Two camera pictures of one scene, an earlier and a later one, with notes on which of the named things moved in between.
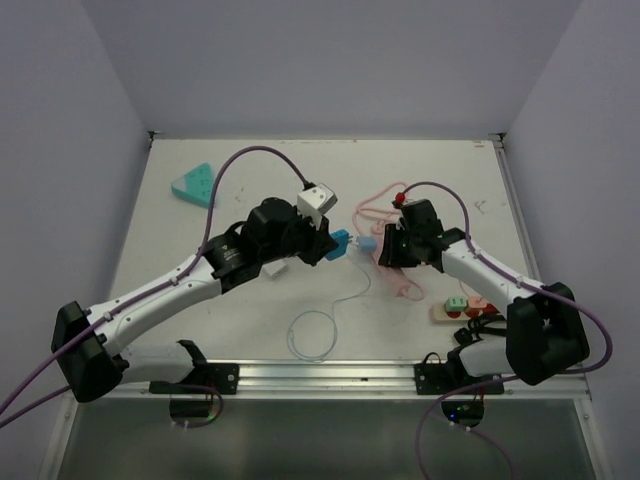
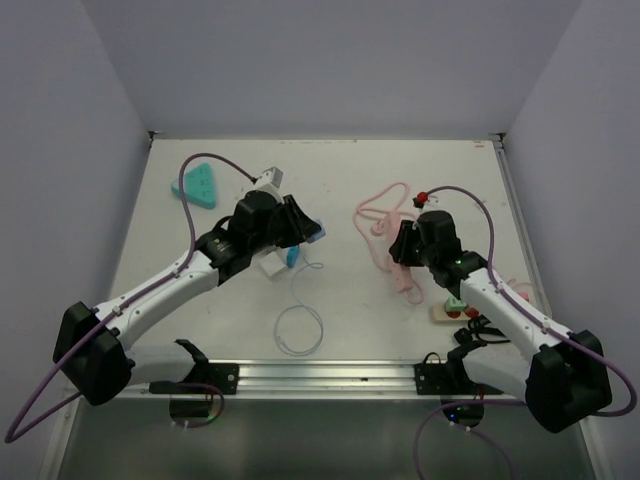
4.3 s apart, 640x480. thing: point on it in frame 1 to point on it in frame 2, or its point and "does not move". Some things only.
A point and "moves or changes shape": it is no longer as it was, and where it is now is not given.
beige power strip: [439, 313] does not move
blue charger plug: [342, 237] moves or changes shape
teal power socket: [196, 186] does not move
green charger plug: [456, 304] does not move
